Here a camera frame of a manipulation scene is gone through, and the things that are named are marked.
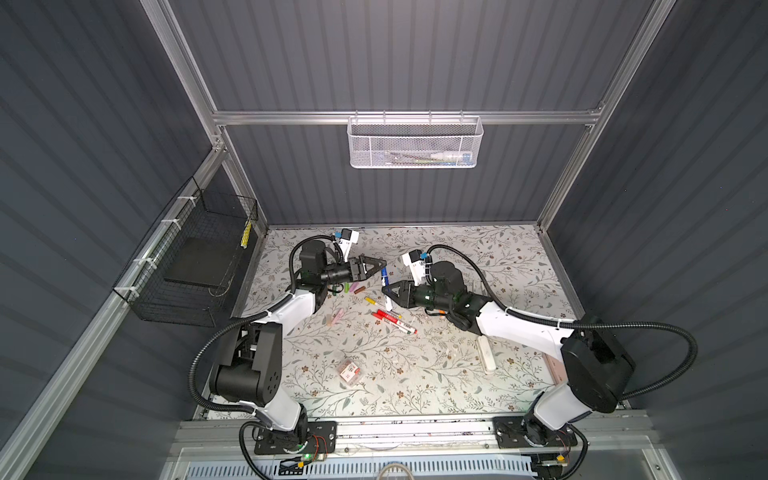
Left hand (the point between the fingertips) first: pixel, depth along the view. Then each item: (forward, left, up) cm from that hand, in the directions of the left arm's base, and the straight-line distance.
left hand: (382, 264), depth 81 cm
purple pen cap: (+8, +10, -21) cm, 24 cm away
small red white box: (-22, +10, -20) cm, 31 cm away
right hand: (-8, -1, -2) cm, 8 cm away
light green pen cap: (+8, +12, -21) cm, 26 cm away
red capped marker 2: (-7, -2, -22) cm, 23 cm away
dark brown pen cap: (+7, +8, -22) cm, 24 cm away
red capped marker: (-7, -4, -21) cm, 22 cm away
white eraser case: (-19, -29, -19) cm, 39 cm away
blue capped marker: (-6, -1, -1) cm, 6 cm away
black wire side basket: (-5, +47, +7) cm, 48 cm away
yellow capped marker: (+2, +4, -21) cm, 22 cm away
